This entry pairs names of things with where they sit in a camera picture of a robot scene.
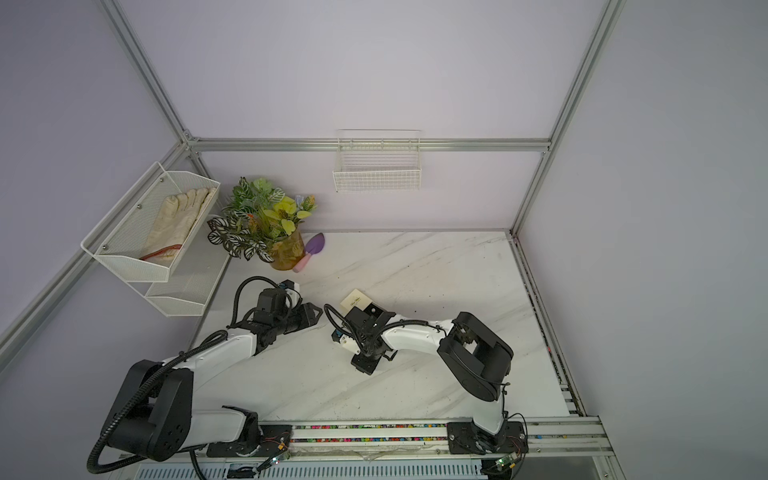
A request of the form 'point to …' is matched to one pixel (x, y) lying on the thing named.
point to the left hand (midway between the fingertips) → (316, 316)
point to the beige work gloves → (178, 215)
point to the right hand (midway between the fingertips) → (367, 364)
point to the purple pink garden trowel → (313, 246)
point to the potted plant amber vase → (264, 223)
